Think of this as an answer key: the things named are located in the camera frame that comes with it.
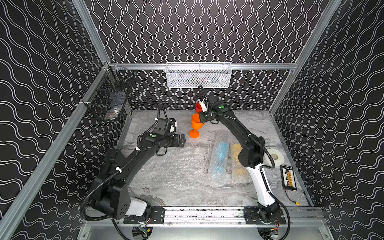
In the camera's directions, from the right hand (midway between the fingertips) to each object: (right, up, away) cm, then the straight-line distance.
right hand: (202, 115), depth 96 cm
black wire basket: (-59, +10, -3) cm, 60 cm away
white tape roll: (+48, -26, -1) cm, 54 cm away
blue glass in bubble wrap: (+8, -29, -13) cm, 33 cm away
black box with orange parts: (+48, -36, -11) cm, 61 cm away
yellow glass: (+19, -33, -15) cm, 41 cm away
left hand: (-14, -13, -14) cm, 24 cm away
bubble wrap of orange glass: (-14, -38, -9) cm, 41 cm away
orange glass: (-4, -6, -5) cm, 9 cm away
